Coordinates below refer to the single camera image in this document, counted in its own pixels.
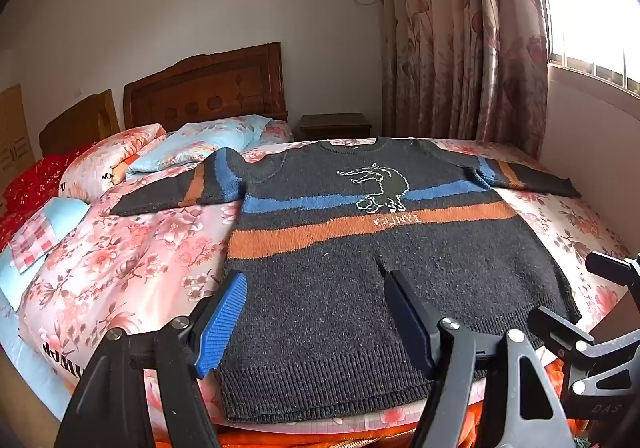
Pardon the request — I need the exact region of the pink floral bed sheet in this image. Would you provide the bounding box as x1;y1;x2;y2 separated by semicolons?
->
0;122;640;448

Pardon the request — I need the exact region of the dark carved wooden headboard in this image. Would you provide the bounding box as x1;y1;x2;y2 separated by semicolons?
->
123;42;289;131

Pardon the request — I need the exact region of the light blue cloth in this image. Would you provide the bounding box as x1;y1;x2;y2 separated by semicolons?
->
0;198;92;305

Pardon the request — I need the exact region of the red patterned blanket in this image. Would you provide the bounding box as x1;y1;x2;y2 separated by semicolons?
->
0;142;97;241

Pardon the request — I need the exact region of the light blue floral pillow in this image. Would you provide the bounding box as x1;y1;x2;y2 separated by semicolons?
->
125;115;274;179

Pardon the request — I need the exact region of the dark striped knit sweater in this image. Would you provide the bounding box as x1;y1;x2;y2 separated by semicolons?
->
109;137;583;425

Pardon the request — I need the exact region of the pink checked cloth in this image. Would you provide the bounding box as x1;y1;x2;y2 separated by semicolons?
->
9;214;62;275

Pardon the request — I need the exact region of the light brown wooden headboard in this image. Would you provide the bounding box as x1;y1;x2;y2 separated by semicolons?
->
38;88;121;157

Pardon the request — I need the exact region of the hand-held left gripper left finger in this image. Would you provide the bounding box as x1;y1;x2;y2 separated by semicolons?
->
52;272;249;448

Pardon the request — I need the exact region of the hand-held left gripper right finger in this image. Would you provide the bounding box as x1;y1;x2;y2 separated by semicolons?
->
382;270;577;448

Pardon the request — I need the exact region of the floral curtain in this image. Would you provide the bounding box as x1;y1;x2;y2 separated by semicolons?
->
369;0;552;159

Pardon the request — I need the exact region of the pink floral pillow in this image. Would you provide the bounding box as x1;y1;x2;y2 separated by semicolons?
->
59;124;167;205

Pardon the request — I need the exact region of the window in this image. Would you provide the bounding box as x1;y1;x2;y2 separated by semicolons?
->
520;0;640;96

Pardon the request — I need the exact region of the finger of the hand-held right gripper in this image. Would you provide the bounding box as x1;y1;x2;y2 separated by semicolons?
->
527;305;640;424
584;250;640;289

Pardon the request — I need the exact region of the dark wooden nightstand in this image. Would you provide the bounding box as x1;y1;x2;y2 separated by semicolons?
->
298;113;372;142

